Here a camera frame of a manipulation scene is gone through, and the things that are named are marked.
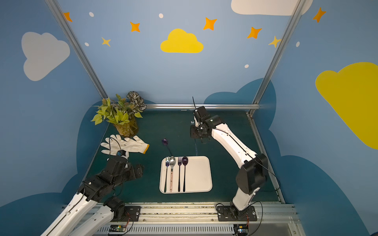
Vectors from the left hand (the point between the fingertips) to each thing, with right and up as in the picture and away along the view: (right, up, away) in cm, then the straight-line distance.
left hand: (137, 166), depth 77 cm
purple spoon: (+10, +10, +25) cm, 29 cm away
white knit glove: (-25, +9, +25) cm, 36 cm away
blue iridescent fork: (+32, +9, +3) cm, 33 cm away
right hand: (+31, +17, +7) cm, 36 cm away
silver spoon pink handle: (+17, -1, +14) cm, 22 cm away
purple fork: (+22, -2, +16) cm, 27 cm away
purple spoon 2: (+25, -1, +15) cm, 29 cm away
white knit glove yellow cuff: (-8, +8, +24) cm, 27 cm away
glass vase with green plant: (-17, +30, +18) cm, 39 cm away
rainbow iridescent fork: (+14, -2, +16) cm, 21 cm away
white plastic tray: (+25, -8, +11) cm, 29 cm away
